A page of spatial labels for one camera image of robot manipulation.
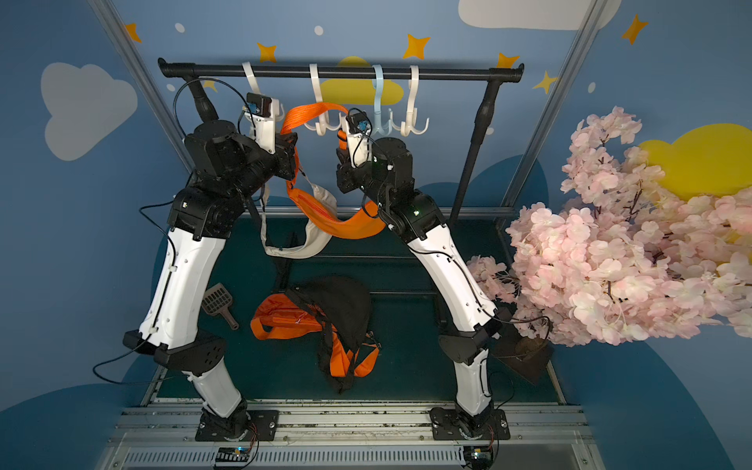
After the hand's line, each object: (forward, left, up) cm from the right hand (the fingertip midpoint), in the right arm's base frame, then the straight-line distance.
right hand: (345, 147), depth 62 cm
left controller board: (-52, +27, -56) cm, 81 cm away
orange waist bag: (-19, +22, -46) cm, 54 cm away
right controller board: (-49, -35, -57) cm, 83 cm away
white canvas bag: (+5, +14, -36) cm, 39 cm away
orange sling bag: (-2, -5, -20) cm, 21 cm away
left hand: (-1, +11, +4) cm, 12 cm away
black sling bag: (-12, +5, -47) cm, 48 cm away
